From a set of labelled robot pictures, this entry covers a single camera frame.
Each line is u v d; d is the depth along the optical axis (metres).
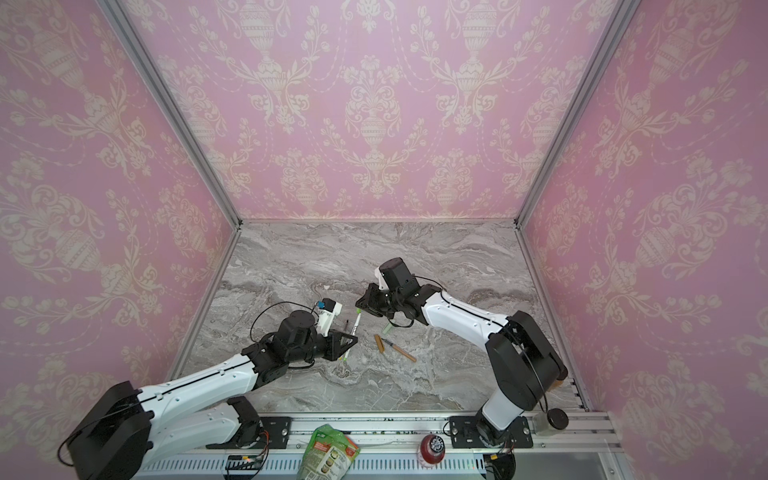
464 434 0.73
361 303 0.82
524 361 0.44
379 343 0.89
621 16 0.69
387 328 0.92
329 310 0.74
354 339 0.79
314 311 0.73
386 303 0.72
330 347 0.70
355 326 0.92
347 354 0.77
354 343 0.79
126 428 0.41
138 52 0.76
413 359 0.86
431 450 0.62
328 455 0.69
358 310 0.81
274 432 0.74
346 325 0.92
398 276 0.66
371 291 0.76
